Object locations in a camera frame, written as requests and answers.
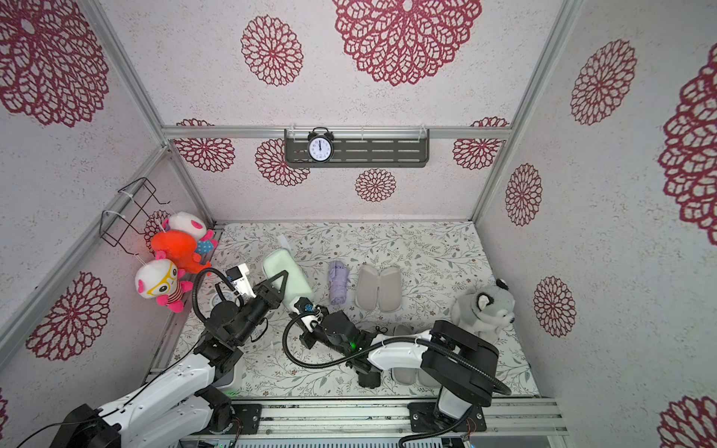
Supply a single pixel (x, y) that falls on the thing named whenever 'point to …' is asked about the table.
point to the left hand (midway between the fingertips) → (289, 275)
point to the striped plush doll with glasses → (161, 279)
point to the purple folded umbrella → (339, 273)
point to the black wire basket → (128, 214)
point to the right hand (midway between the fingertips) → (290, 311)
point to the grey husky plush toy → (485, 310)
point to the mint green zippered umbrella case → (296, 285)
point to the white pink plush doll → (188, 222)
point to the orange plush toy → (180, 246)
